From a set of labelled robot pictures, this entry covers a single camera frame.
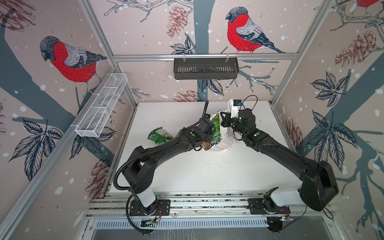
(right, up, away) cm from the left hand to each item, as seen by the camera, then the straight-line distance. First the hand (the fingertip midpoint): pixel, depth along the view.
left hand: (208, 132), depth 85 cm
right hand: (+6, +10, -5) cm, 13 cm away
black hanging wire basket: (0, +43, +21) cm, 48 cm away
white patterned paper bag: (+7, -3, -8) cm, 10 cm away
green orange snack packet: (-31, -4, +13) cm, 34 cm away
